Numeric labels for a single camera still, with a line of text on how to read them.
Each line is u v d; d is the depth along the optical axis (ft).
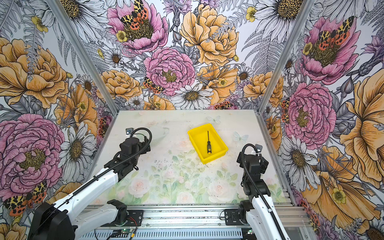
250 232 2.35
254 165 1.93
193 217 2.50
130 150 2.03
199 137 3.42
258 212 1.72
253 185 1.73
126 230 2.34
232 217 2.43
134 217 2.43
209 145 3.27
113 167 1.78
